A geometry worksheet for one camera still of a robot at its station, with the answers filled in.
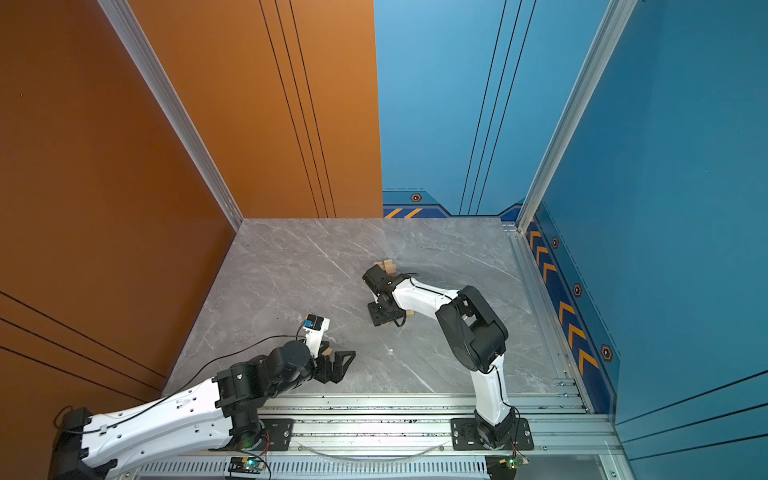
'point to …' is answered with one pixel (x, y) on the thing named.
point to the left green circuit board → (246, 464)
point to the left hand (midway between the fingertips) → (345, 350)
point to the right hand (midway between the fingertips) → (378, 318)
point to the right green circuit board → (514, 462)
